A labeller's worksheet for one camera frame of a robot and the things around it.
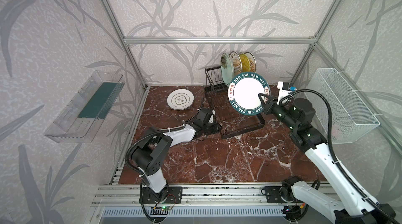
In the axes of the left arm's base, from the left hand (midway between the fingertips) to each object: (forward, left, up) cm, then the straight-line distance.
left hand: (222, 128), depth 89 cm
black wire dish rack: (+8, -6, -7) cm, 12 cm away
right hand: (+1, -14, +28) cm, 32 cm away
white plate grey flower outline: (+27, +29, -7) cm, 40 cm away
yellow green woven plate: (+27, -12, +26) cm, 39 cm away
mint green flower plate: (+28, -2, +21) cm, 35 cm away
